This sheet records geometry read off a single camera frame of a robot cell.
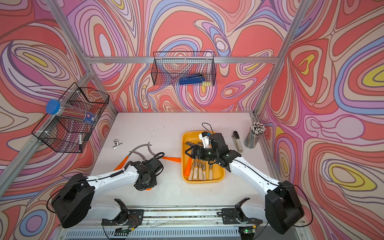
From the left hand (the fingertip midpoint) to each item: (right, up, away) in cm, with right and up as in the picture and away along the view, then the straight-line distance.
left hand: (153, 187), depth 85 cm
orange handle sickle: (+11, +14, +10) cm, 20 cm away
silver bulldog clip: (-30, +23, +16) cm, 41 cm away
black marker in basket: (-32, +26, -13) cm, 43 cm away
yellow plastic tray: (+38, +6, +2) cm, 39 cm away
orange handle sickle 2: (+19, +9, +2) cm, 22 cm away
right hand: (+22, +18, -6) cm, 29 cm away
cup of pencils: (+60, +29, +6) cm, 67 cm away
